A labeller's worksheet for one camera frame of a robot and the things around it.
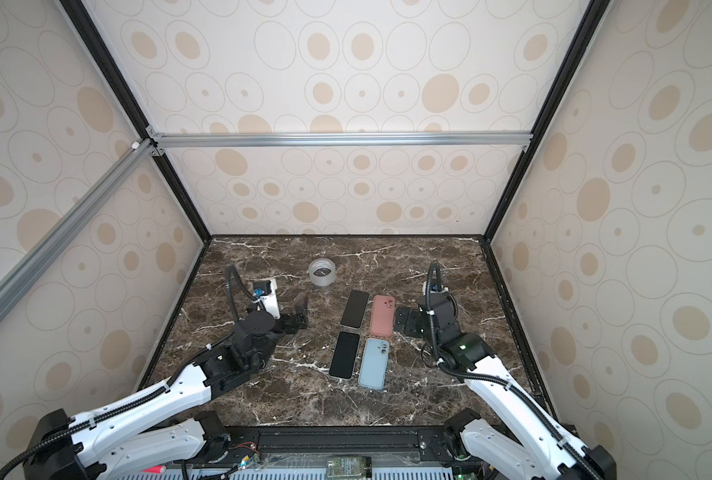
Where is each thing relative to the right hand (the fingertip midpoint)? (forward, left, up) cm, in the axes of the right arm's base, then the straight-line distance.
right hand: (413, 311), depth 80 cm
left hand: (+1, +29, +7) cm, 30 cm away
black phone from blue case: (-5, +20, -17) cm, 26 cm away
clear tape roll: (+27, +29, -16) cm, 42 cm away
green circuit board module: (-33, +17, -12) cm, 39 cm away
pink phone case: (+9, +7, -18) cm, 22 cm away
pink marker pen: (-33, +62, -14) cm, 71 cm away
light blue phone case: (-10, +11, -17) cm, 23 cm away
